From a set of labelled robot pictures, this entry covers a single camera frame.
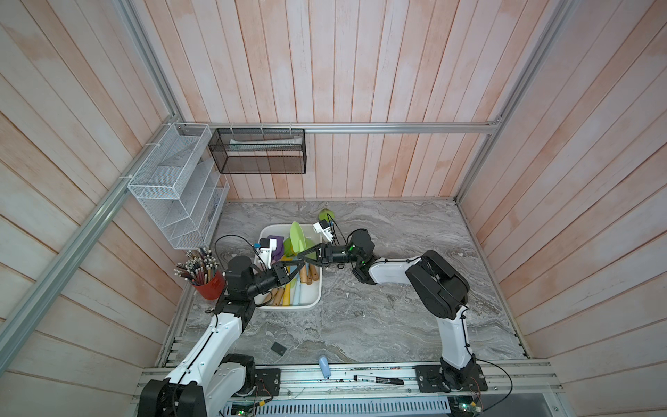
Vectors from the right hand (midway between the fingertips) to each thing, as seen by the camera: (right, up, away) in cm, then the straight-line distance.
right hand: (300, 261), depth 77 cm
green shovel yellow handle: (+6, +15, +36) cm, 40 cm away
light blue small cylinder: (+8, -31, -2) cm, 32 cm away
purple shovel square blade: (-12, 0, +24) cm, 26 cm away
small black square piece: (-7, -28, +3) cm, 29 cm away
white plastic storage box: (-1, -13, +14) cm, 19 cm away
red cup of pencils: (-31, -3, +1) cm, 31 cm away
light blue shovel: (-3, -14, +11) cm, 18 cm away
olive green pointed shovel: (-1, +6, +1) cm, 6 cm away
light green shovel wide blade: (+3, +5, +1) cm, 6 cm away
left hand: (+1, -2, 0) cm, 2 cm away
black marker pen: (+18, -33, -4) cm, 38 cm away
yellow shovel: (-6, -14, +11) cm, 19 cm away
